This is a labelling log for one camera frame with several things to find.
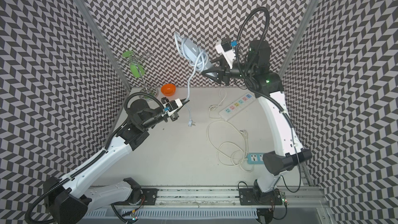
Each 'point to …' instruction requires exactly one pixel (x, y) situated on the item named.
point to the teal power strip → (255, 158)
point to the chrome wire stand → (136, 58)
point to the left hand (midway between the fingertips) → (186, 99)
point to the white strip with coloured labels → (236, 107)
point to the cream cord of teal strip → (231, 143)
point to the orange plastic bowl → (168, 89)
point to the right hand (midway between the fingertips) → (206, 71)
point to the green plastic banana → (133, 67)
